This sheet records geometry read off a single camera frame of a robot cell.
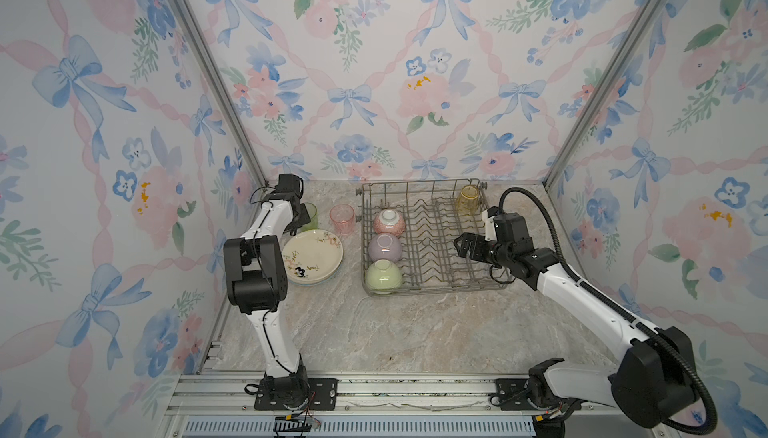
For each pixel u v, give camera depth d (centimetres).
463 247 75
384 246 94
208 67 85
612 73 87
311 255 95
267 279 53
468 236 76
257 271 55
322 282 90
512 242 63
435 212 111
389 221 103
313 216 100
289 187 79
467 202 106
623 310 46
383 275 88
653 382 42
